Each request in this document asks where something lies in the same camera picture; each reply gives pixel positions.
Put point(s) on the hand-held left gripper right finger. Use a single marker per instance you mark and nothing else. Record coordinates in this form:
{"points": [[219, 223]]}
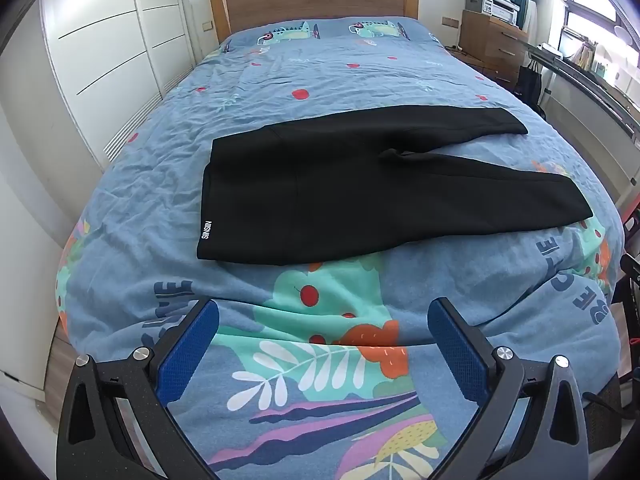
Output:
{"points": [[457, 350]]}

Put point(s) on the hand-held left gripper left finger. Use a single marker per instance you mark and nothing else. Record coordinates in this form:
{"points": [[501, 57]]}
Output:
{"points": [[192, 345]]}

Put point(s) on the black pants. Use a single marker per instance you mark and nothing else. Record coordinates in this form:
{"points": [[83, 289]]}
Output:
{"points": [[350, 195]]}

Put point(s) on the dark shopping bag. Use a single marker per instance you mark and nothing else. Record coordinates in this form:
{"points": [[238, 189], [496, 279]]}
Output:
{"points": [[529, 85]]}

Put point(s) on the glass desk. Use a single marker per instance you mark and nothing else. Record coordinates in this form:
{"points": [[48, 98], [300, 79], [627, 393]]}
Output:
{"points": [[595, 85]]}

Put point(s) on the blue printed bed cover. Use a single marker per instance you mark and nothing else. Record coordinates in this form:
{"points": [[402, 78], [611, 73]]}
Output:
{"points": [[350, 70]]}

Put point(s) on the wooden dresser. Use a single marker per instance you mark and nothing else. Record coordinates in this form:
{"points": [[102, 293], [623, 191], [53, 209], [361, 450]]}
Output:
{"points": [[495, 40]]}

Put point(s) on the white wardrobe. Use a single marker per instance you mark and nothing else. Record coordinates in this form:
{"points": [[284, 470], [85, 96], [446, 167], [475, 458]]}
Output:
{"points": [[110, 35]]}

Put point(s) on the white printer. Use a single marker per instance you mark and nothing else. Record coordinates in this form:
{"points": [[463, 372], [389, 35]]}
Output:
{"points": [[492, 5]]}

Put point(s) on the wooden bed headboard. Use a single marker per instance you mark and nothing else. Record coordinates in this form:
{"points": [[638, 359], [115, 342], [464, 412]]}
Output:
{"points": [[310, 0]]}

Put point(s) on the beige wall switch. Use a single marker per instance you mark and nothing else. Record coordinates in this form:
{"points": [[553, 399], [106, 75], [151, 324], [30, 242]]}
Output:
{"points": [[207, 25]]}

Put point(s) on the beige wall socket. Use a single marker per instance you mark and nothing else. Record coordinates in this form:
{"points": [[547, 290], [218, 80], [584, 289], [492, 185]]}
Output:
{"points": [[450, 21]]}

